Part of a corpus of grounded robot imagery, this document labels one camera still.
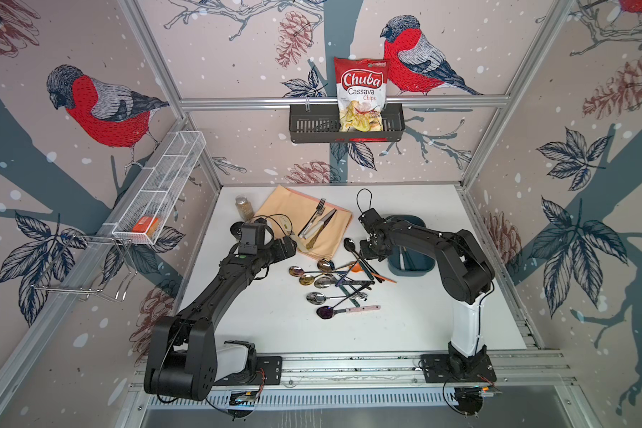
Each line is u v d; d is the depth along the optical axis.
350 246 0.98
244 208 1.04
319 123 0.95
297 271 0.92
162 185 0.80
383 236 0.73
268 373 0.73
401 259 0.95
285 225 1.07
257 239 0.68
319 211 1.10
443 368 0.73
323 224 1.07
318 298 0.85
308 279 0.90
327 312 0.82
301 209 1.16
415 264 0.94
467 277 0.52
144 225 0.67
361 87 0.83
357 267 0.94
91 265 0.57
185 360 0.41
